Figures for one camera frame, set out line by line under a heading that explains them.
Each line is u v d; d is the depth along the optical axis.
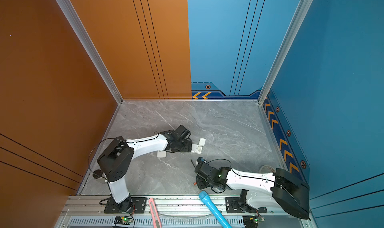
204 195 0.73
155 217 0.71
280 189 0.42
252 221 0.70
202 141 0.97
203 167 0.63
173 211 0.73
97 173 0.75
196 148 0.92
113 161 0.51
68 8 0.73
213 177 0.61
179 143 0.76
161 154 0.89
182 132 0.73
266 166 0.85
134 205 0.73
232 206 0.72
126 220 0.70
